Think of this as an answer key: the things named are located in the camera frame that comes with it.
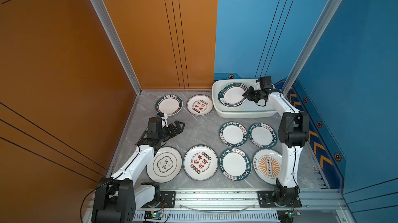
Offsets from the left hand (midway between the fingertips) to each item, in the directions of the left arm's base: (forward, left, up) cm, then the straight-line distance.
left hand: (180, 125), depth 86 cm
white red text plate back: (+26, -10, -12) cm, 30 cm away
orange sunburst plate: (-18, -48, -11) cm, 52 cm away
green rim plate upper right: (+1, -50, -11) cm, 51 cm away
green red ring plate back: (+25, +11, -11) cm, 29 cm away
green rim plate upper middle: (+2, -32, -11) cm, 34 cm away
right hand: (+25, -38, +1) cm, 46 cm away
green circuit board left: (-40, +9, -14) cm, 43 cm away
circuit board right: (-39, -52, -13) cm, 66 cm away
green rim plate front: (-17, -31, -11) cm, 37 cm away
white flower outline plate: (-18, +8, -12) cm, 23 cm away
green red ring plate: (+27, -32, -3) cm, 42 cm away
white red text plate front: (-16, -12, -12) cm, 23 cm away
